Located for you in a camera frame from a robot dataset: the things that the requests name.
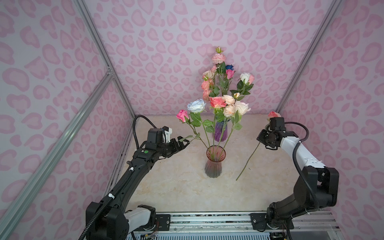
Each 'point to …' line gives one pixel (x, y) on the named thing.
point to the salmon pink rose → (271, 115)
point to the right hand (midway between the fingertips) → (261, 136)
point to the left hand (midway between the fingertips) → (185, 143)
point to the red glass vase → (215, 154)
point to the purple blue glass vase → (221, 130)
